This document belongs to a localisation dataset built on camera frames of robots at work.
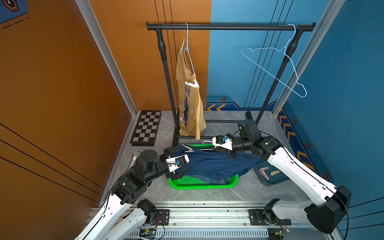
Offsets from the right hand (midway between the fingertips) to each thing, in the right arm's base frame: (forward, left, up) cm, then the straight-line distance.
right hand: (215, 145), depth 70 cm
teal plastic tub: (-4, -32, -24) cm, 40 cm away
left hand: (-5, +15, +1) cm, 16 cm away
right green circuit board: (-31, -31, -26) cm, 51 cm away
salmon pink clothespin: (-4, -29, -23) cm, 38 cm away
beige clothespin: (+3, +12, -8) cm, 15 cm away
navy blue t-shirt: (-5, -1, -12) cm, 13 cm away
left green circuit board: (-31, +33, -28) cm, 53 cm away
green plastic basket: (-8, +14, -25) cm, 30 cm away
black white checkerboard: (+28, +45, -21) cm, 57 cm away
